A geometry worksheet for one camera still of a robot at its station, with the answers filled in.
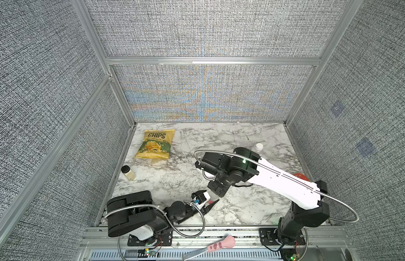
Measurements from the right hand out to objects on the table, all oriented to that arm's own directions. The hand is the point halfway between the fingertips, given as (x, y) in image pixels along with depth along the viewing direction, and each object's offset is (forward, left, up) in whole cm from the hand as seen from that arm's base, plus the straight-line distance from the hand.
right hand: (215, 184), depth 64 cm
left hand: (+1, -1, -12) cm, 12 cm away
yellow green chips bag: (+33, +33, -18) cm, 50 cm away
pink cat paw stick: (-17, -6, -20) cm, 27 cm away
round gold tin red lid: (+14, -49, -23) cm, 55 cm away
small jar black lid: (+13, +44, -17) cm, 49 cm away
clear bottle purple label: (+25, -27, -15) cm, 40 cm away
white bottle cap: (+26, -26, -11) cm, 38 cm away
